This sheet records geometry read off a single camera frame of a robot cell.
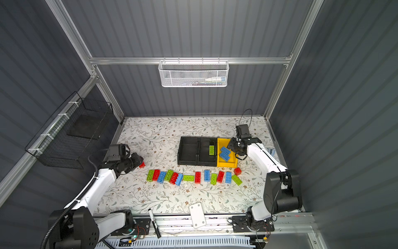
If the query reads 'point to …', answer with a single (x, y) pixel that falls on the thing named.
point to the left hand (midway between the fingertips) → (142, 158)
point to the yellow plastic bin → (233, 162)
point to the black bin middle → (203, 157)
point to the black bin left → (188, 151)
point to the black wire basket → (72, 135)
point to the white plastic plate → (197, 215)
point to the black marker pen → (157, 233)
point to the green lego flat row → (189, 178)
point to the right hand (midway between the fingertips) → (234, 146)
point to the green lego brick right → (237, 180)
